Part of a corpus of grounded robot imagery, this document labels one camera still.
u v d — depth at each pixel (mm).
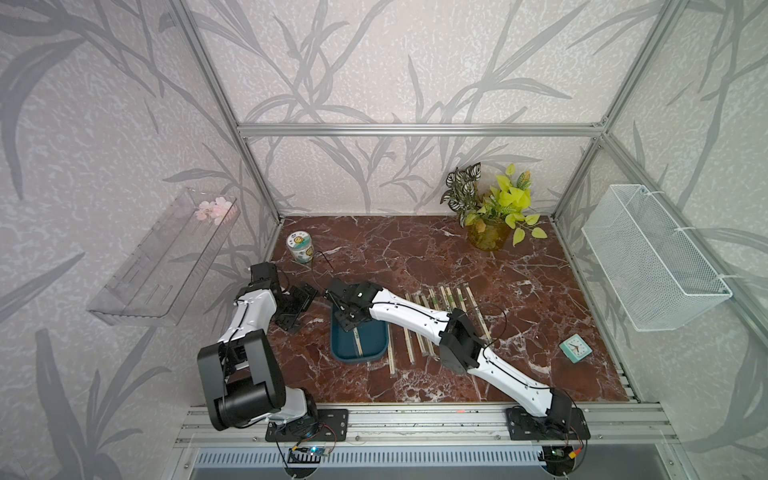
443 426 752
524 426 721
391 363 843
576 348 845
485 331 908
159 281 678
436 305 958
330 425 733
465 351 640
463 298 966
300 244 1019
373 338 889
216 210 764
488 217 963
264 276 712
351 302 687
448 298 968
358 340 873
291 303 796
